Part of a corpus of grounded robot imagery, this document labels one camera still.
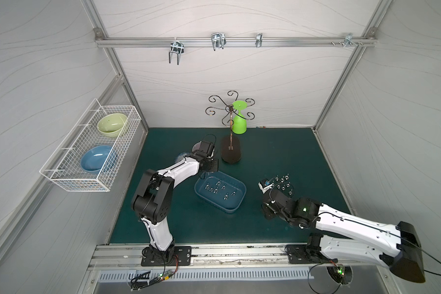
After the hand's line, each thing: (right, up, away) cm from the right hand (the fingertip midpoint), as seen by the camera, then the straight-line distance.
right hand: (264, 200), depth 78 cm
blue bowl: (-64, +19, -14) cm, 68 cm away
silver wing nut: (+13, +2, +15) cm, 20 cm away
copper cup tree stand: (-13, +22, +30) cm, 39 cm away
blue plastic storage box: (-19, +1, +14) cm, 23 cm away
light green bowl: (-64, +32, -4) cm, 72 cm away
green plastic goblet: (-9, +36, +15) cm, 40 cm away
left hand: (-22, +13, +17) cm, 31 cm away
